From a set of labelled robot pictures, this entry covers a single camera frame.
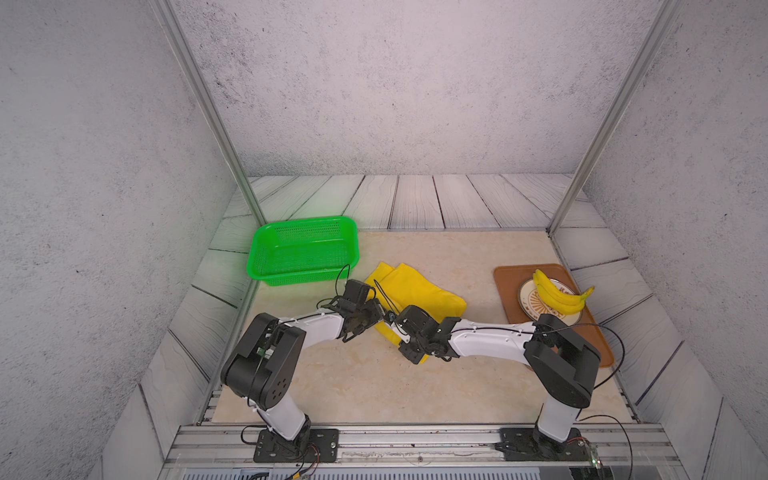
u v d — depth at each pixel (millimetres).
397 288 1027
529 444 730
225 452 731
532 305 984
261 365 463
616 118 881
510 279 1056
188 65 774
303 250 1154
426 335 681
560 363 461
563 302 936
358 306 753
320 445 728
